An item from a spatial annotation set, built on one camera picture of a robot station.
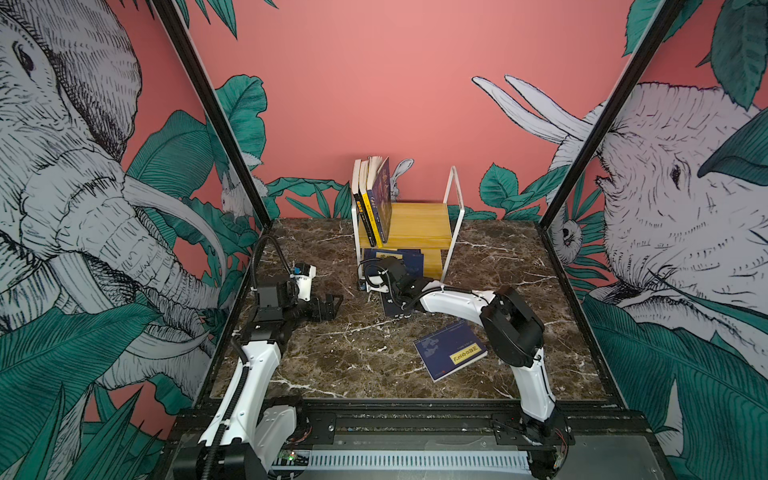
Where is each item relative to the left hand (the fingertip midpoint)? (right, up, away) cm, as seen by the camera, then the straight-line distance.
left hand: (328, 292), depth 80 cm
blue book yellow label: (+25, +9, +21) cm, 34 cm away
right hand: (+16, +7, +14) cm, 22 cm away
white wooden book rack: (+27, +19, +15) cm, 36 cm away
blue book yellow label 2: (+34, -18, +7) cm, 40 cm away
